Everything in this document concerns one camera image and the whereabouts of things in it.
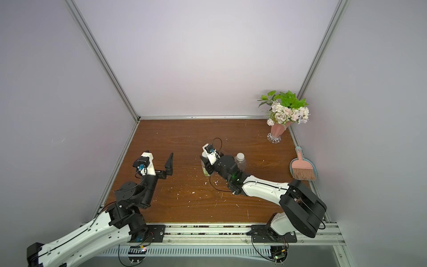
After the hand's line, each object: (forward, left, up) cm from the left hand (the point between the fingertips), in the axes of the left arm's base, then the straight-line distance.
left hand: (161, 153), depth 66 cm
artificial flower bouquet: (+29, -58, -1) cm, 65 cm away
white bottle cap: (+8, -34, -14) cm, 38 cm away
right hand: (+8, -17, -10) cm, 21 cm away
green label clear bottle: (-2, -18, -11) cm, 21 cm away
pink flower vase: (+28, -58, -18) cm, 67 cm away
